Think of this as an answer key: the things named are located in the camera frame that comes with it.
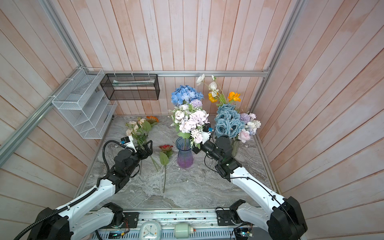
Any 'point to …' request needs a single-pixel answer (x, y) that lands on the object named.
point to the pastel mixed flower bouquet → (251, 126)
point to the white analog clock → (150, 230)
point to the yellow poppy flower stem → (220, 99)
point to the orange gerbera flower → (152, 119)
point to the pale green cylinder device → (183, 231)
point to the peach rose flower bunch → (139, 129)
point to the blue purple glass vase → (185, 157)
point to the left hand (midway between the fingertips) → (147, 145)
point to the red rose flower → (165, 153)
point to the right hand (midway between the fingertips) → (188, 133)
